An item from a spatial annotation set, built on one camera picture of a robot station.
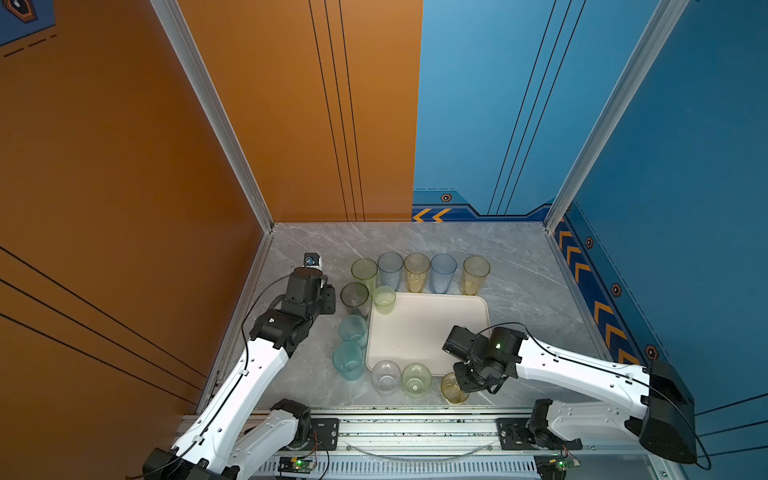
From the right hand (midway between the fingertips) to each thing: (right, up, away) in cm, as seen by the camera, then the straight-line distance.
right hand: (460, 388), depth 75 cm
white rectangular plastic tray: (-10, +9, +19) cm, 24 cm away
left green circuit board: (-41, -17, -4) cm, 45 cm away
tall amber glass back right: (+9, +28, +19) cm, 34 cm away
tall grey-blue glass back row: (-18, +30, +17) cm, 39 cm away
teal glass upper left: (-29, +12, +13) cm, 34 cm away
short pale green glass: (-20, +19, +20) cm, 34 cm away
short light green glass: (-11, 0, +6) cm, 12 cm away
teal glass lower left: (-29, +5, +7) cm, 31 cm away
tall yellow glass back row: (-10, +30, +17) cm, 36 cm away
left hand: (-35, +26, +3) cm, 44 cm away
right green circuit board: (+21, -17, -4) cm, 28 cm away
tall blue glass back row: (-1, +29, +20) cm, 36 cm away
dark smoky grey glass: (-29, +21, +19) cm, 41 cm away
